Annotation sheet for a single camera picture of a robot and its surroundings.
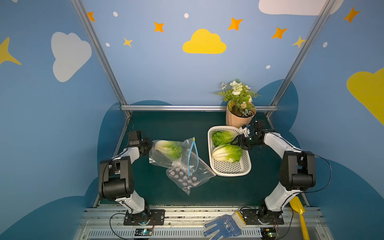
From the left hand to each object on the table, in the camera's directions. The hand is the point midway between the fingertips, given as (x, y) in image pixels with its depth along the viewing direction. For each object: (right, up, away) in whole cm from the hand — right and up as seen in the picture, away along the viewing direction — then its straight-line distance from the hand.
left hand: (155, 141), depth 96 cm
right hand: (+52, -1, -4) cm, 52 cm away
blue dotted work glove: (+42, -39, -24) cm, 63 cm away
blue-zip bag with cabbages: (+18, -9, 0) cm, 20 cm away
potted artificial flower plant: (+58, +22, +5) cm, 62 cm away
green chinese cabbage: (+13, -5, -6) cm, 15 cm away
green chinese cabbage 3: (+46, -7, -6) cm, 47 cm away
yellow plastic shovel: (+80, -32, -18) cm, 88 cm away
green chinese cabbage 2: (+43, +2, -1) cm, 43 cm away
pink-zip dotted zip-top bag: (+28, -18, -7) cm, 34 cm away
